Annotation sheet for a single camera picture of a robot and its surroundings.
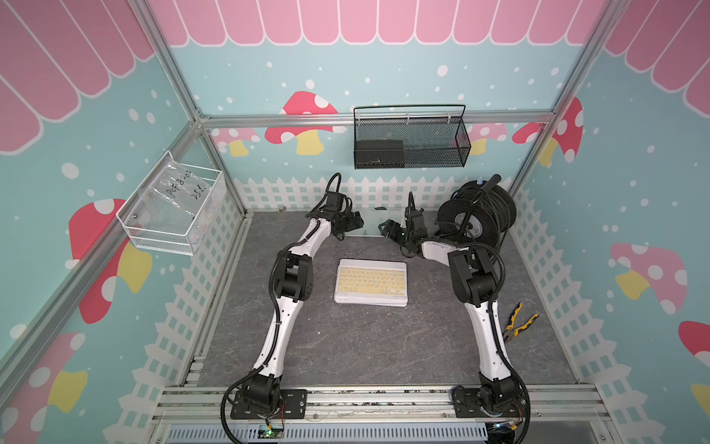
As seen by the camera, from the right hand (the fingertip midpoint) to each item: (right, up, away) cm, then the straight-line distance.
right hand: (384, 228), depth 110 cm
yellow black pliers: (+38, -33, -24) cm, 56 cm away
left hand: (-12, +1, +2) cm, 12 cm away
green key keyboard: (-5, +4, +5) cm, 8 cm away
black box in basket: (-3, +25, -16) cm, 30 cm away
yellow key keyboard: (-6, -19, -15) cm, 25 cm away
